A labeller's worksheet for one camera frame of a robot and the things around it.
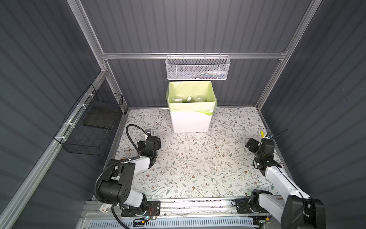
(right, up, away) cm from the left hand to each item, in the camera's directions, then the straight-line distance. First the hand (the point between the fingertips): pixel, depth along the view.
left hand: (147, 140), depth 93 cm
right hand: (+70, -1, -7) cm, 71 cm away
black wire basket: (-26, +9, -20) cm, 34 cm away
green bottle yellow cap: (+33, +28, +6) cm, 44 cm away
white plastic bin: (+25, +12, +3) cm, 28 cm away
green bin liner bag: (+30, +31, +9) cm, 44 cm away
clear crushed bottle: (+19, +28, +8) cm, 35 cm away
